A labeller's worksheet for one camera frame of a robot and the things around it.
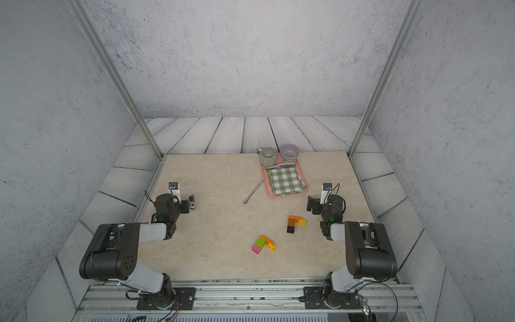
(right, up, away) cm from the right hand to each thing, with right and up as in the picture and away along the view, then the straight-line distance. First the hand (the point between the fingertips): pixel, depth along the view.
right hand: (321, 195), depth 94 cm
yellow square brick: (-9, -12, -3) cm, 15 cm away
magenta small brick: (-30, -21, -10) cm, 38 cm away
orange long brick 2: (-25, -18, -9) cm, 32 cm away
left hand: (-63, 0, +1) cm, 63 cm away
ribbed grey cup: (-24, +20, +23) cm, 39 cm away
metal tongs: (-14, +15, +18) cm, 27 cm away
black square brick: (-15, -14, -5) cm, 21 cm away
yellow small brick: (-23, -20, -10) cm, 32 cm away
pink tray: (-17, +17, +22) cm, 33 cm away
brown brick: (-14, -12, -2) cm, 18 cm away
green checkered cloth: (-15, +6, +14) cm, 21 cm away
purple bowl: (-12, +22, +24) cm, 35 cm away
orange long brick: (-12, -10, -2) cm, 16 cm away
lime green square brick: (-28, -19, -8) cm, 35 cm away
